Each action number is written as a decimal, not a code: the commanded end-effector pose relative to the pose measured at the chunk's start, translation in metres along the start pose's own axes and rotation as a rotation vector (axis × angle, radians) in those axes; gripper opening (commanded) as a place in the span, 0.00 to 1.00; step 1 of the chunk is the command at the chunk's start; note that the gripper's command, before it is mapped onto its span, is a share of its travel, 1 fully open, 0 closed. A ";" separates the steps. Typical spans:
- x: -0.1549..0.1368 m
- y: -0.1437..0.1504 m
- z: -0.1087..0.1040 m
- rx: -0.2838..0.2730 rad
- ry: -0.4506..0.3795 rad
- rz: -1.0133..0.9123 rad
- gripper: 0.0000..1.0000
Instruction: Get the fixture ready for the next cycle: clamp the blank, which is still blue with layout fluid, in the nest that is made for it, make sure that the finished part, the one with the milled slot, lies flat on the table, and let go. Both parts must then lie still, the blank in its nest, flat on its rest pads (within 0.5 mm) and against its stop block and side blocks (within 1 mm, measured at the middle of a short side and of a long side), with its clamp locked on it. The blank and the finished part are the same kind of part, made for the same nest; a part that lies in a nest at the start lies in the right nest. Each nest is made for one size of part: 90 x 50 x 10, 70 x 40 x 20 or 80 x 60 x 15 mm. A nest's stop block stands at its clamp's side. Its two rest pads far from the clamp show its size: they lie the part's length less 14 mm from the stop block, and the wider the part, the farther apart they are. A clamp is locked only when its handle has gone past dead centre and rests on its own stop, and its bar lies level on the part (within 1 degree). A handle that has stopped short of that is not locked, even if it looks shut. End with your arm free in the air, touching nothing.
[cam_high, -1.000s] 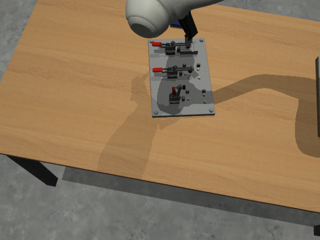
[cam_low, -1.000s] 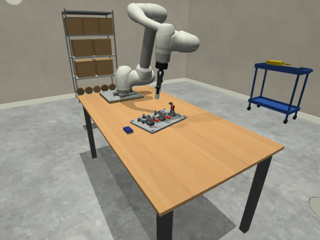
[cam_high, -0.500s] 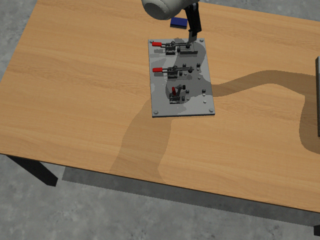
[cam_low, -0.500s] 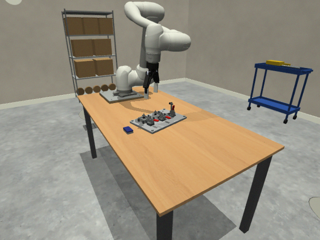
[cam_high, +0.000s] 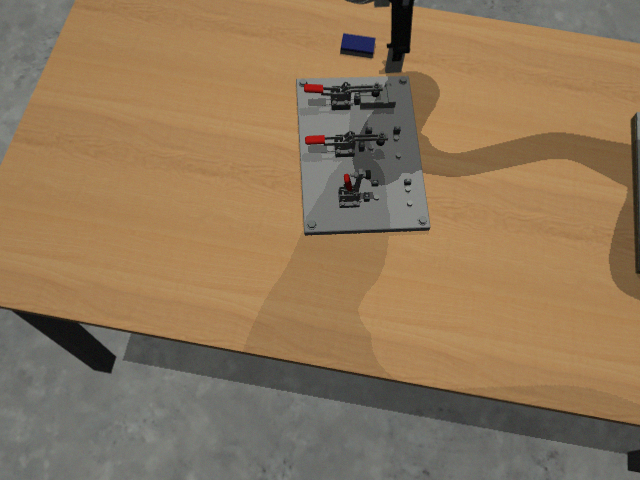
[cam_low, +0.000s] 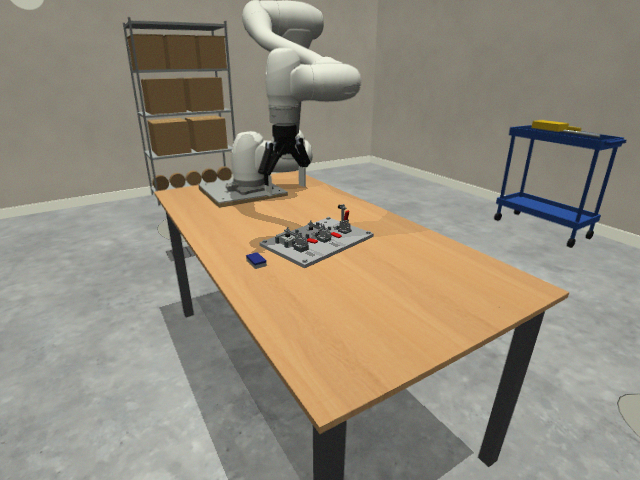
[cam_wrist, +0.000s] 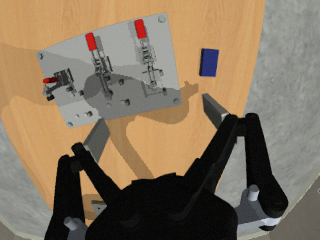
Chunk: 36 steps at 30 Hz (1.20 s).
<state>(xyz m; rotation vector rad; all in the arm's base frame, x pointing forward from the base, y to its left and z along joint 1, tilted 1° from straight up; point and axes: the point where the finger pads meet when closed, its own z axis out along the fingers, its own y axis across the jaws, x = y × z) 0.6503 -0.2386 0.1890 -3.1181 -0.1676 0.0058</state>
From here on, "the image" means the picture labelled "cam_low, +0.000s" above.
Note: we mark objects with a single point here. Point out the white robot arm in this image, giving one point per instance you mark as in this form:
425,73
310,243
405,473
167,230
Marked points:
293,74

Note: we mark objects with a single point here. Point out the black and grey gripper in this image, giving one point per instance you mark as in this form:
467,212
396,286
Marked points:
283,147

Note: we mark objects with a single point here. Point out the blue rectangular plate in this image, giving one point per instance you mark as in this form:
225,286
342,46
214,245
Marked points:
256,260

